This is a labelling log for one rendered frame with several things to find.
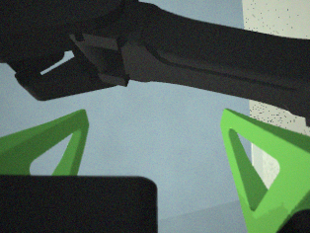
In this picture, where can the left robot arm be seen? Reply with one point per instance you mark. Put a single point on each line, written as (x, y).
(157, 46)

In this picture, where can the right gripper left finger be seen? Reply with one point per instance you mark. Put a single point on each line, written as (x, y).
(18, 150)

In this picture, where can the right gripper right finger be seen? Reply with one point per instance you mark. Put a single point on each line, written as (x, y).
(267, 210)

